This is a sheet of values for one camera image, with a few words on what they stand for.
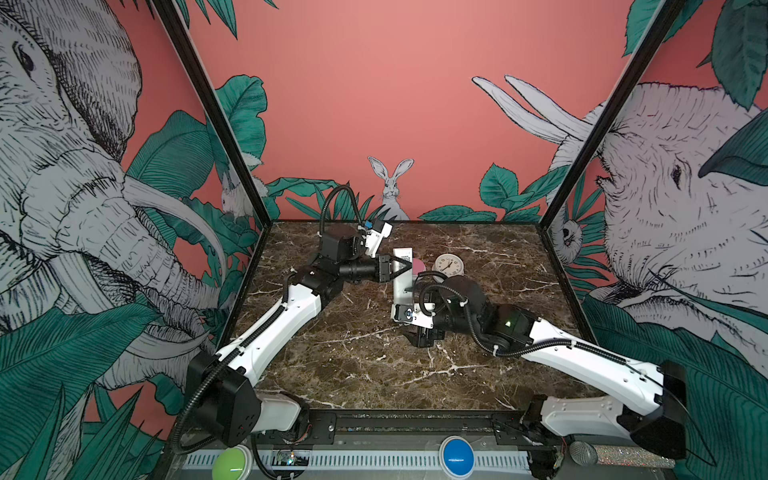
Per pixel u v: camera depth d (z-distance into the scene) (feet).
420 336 2.00
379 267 2.08
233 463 2.21
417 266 3.56
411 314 1.84
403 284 2.32
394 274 2.24
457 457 2.27
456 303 1.62
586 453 2.21
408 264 2.31
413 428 2.46
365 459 2.32
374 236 2.21
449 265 3.35
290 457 2.30
